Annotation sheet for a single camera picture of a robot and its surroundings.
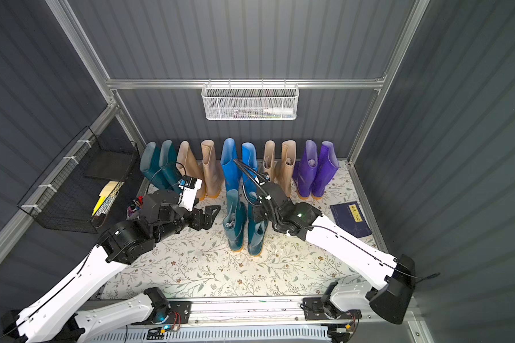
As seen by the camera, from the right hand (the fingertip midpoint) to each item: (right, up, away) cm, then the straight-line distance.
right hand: (257, 202), depth 73 cm
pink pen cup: (-50, -3, +14) cm, 52 cm away
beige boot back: (-29, +14, +12) cm, 34 cm away
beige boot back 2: (-20, +13, +18) cm, 30 cm away
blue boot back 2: (-3, +17, +14) cm, 23 cm away
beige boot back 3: (+11, +13, +13) cm, 21 cm away
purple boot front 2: (+28, +13, +12) cm, 33 cm away
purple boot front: (+19, +12, +16) cm, 28 cm away
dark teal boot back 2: (-36, +15, +12) cm, 41 cm away
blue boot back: (-11, +10, +19) cm, 24 cm away
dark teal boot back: (-42, +13, +10) cm, 45 cm away
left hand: (-14, -1, -8) cm, 17 cm away
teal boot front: (0, -9, -7) cm, 11 cm away
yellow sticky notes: (-53, +3, 0) cm, 53 cm away
